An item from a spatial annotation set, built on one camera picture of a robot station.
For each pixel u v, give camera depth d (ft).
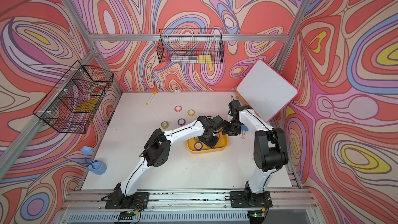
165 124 3.33
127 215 2.33
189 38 2.90
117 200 2.07
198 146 2.97
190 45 3.14
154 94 3.90
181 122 3.39
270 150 1.57
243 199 2.40
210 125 2.26
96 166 2.52
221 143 2.98
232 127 2.55
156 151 1.85
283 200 2.48
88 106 2.36
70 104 2.41
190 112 3.54
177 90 3.90
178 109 3.64
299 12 2.59
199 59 2.69
